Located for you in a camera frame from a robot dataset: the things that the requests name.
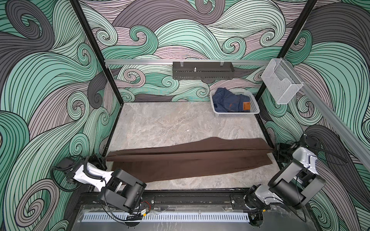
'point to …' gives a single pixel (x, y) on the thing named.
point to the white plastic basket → (254, 108)
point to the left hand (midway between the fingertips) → (102, 154)
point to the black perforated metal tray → (203, 70)
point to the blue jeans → (225, 101)
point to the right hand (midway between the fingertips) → (274, 148)
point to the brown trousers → (142, 164)
